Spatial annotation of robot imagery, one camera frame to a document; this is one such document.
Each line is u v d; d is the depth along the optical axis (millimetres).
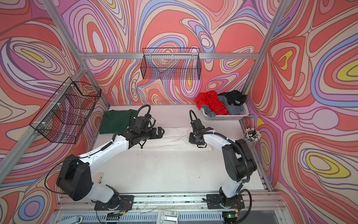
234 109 1044
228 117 1042
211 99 1136
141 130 655
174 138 959
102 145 524
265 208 720
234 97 1109
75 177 419
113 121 1048
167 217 676
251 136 797
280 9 702
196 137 682
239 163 466
